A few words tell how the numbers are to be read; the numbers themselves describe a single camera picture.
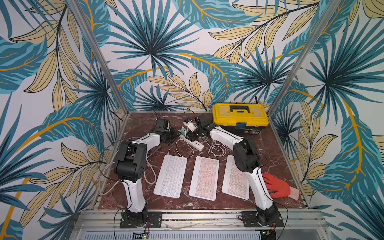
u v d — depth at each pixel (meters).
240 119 0.95
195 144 1.00
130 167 0.51
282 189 0.82
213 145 1.00
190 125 0.92
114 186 0.80
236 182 0.86
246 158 0.60
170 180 0.86
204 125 0.82
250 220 0.73
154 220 0.73
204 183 0.86
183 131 1.00
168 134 0.85
